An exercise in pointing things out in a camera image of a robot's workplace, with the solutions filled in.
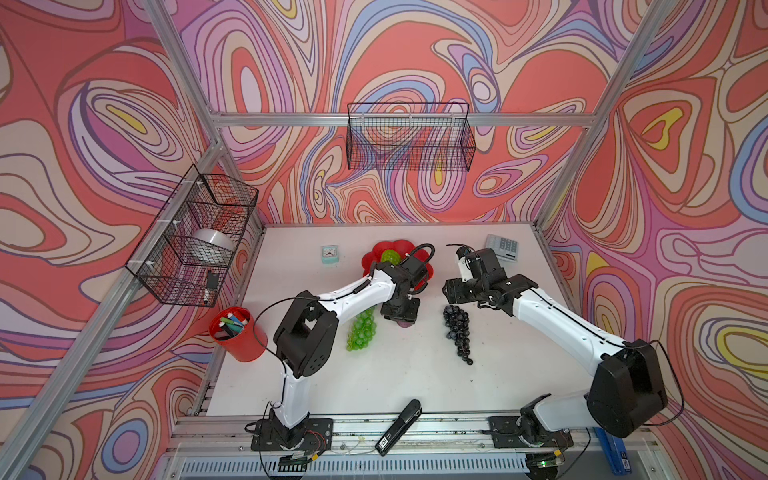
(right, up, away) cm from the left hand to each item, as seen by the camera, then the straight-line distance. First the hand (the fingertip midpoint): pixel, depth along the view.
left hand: (412, 321), depth 87 cm
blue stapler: (+46, -26, -19) cm, 56 cm away
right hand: (+12, +8, -1) cm, 15 cm away
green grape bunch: (-15, -3, +1) cm, 15 cm away
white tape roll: (-51, +24, -13) cm, 58 cm away
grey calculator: (+37, +22, +23) cm, 49 cm away
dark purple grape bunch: (+14, -1, +1) cm, 14 cm away
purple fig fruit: (-3, -1, -1) cm, 3 cm away
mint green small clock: (-29, +20, +21) cm, 41 cm away
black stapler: (-4, -22, -15) cm, 27 cm away
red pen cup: (-51, -1, -5) cm, 51 cm away
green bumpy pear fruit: (-6, +19, +17) cm, 26 cm away
